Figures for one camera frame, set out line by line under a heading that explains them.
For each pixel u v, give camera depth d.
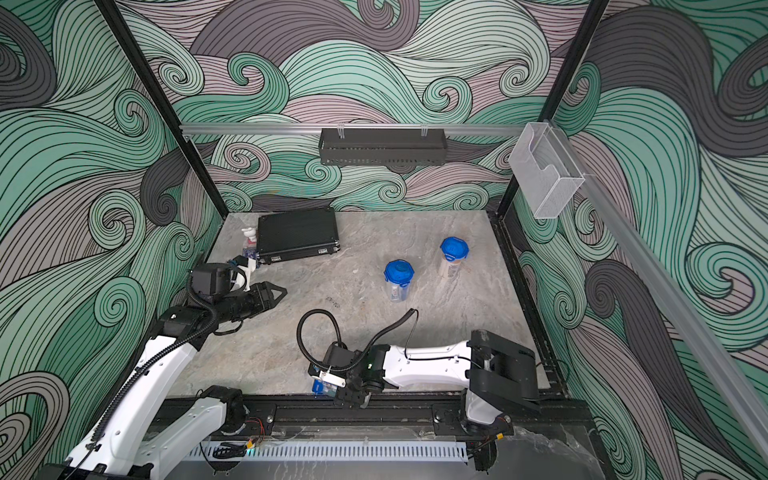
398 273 0.86
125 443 0.39
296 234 1.11
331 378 0.62
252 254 1.05
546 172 0.77
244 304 0.63
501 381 0.42
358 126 0.95
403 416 0.74
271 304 0.66
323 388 0.73
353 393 0.67
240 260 0.68
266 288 0.67
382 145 1.03
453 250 0.92
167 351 0.46
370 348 0.60
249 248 1.07
